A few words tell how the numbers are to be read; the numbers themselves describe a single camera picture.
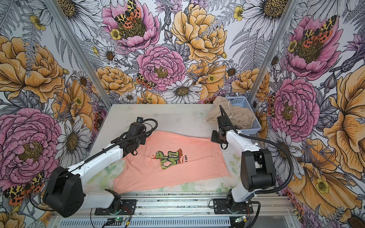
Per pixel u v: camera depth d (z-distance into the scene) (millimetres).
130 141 622
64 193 414
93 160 496
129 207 745
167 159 916
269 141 505
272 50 878
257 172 454
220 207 738
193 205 762
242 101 1192
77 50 872
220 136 690
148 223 1118
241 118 1078
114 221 726
